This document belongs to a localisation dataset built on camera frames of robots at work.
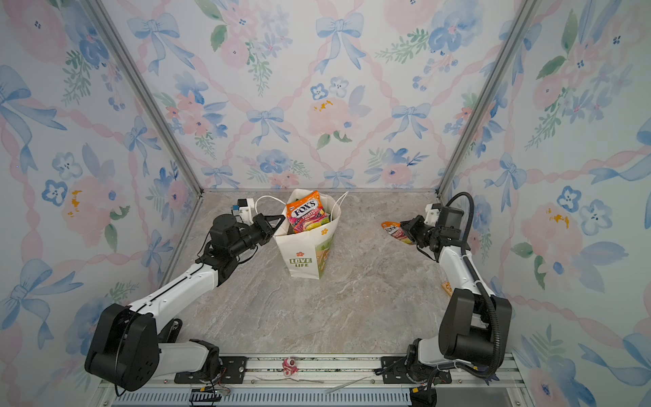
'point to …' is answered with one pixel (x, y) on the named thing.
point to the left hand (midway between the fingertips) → (287, 215)
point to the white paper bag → (308, 252)
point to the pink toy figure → (289, 369)
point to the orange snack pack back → (307, 213)
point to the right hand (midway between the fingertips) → (399, 221)
